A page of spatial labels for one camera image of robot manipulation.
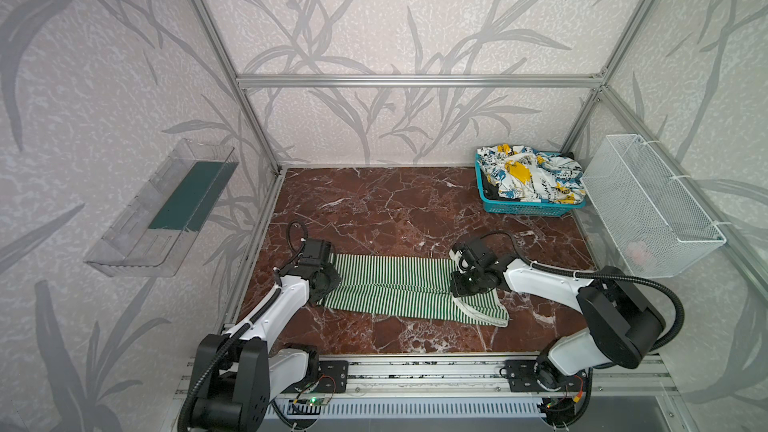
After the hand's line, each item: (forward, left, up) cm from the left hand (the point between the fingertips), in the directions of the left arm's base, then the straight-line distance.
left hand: (336, 271), depth 88 cm
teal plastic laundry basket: (+23, -61, +2) cm, 65 cm away
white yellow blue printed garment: (+33, -62, +9) cm, 70 cm away
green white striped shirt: (-4, -23, -3) cm, 23 cm away
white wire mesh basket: (-2, -73, +31) cm, 79 cm away
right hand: (-1, -34, -2) cm, 34 cm away
